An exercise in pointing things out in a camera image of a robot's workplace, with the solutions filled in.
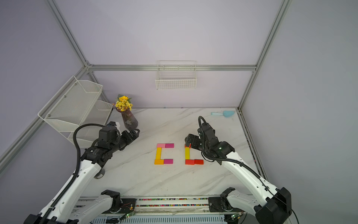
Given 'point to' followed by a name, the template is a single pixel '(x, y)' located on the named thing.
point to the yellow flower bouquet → (123, 103)
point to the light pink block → (162, 145)
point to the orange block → (159, 162)
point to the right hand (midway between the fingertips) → (193, 142)
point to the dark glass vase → (129, 119)
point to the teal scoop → (227, 113)
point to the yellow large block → (158, 152)
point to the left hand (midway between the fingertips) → (134, 136)
